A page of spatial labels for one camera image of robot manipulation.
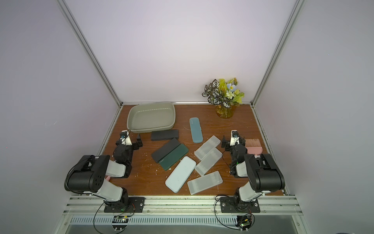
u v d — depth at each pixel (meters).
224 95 0.92
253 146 0.95
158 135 1.00
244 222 0.70
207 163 0.86
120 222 0.72
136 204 0.73
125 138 0.77
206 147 0.94
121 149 0.69
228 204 0.73
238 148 0.71
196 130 1.04
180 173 0.83
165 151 0.95
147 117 1.13
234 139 0.78
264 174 0.45
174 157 0.91
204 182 0.80
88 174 0.46
